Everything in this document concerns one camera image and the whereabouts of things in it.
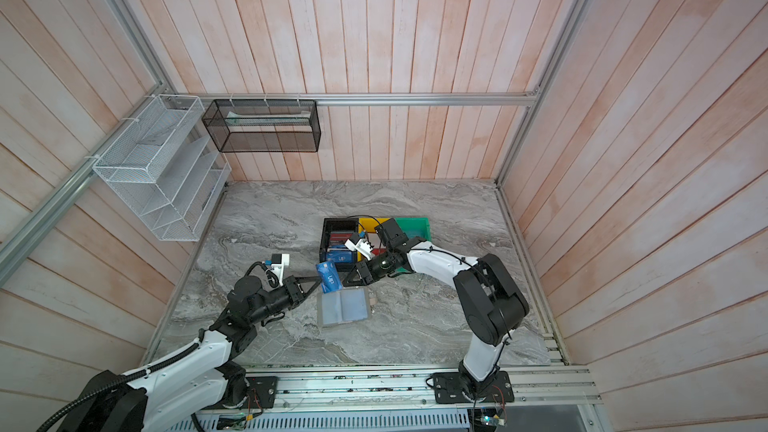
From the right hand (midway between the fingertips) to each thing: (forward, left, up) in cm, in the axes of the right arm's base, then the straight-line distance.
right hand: (349, 282), depth 82 cm
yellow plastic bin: (+11, -5, +10) cm, 16 cm away
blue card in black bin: (+12, +5, -7) cm, 15 cm away
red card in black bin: (+20, +6, -7) cm, 23 cm away
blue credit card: (0, +5, +3) cm, 6 cm away
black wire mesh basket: (+54, +35, +15) cm, 66 cm away
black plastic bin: (+24, +7, -6) cm, 26 cm away
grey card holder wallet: (-4, +2, -9) cm, 10 cm away
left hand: (-3, +7, +4) cm, 8 cm away
